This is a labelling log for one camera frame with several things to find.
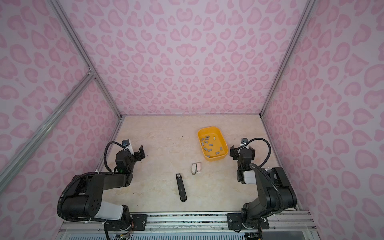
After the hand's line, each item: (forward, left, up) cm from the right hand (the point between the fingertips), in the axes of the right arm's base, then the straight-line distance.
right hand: (242, 144), depth 92 cm
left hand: (-3, +66, +2) cm, 66 cm away
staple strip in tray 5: (-1, +16, -8) cm, 18 cm away
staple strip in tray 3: (+5, +20, -9) cm, 22 cm away
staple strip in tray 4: (+2, +12, -8) cm, 15 cm away
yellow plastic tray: (+6, +18, -8) cm, 21 cm away
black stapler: (-28, +35, -7) cm, 46 cm away
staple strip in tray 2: (+10, +17, -8) cm, 21 cm away
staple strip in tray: (+11, +22, -8) cm, 26 cm away
